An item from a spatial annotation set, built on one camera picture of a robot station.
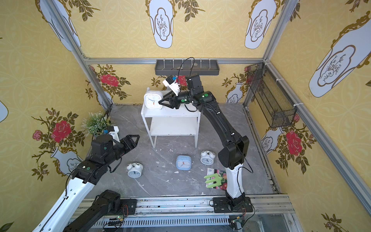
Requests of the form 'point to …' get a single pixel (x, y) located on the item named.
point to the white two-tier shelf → (169, 122)
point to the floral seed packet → (222, 174)
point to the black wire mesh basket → (275, 103)
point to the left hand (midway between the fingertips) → (138, 138)
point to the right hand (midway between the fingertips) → (160, 103)
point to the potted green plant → (95, 123)
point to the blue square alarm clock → (183, 162)
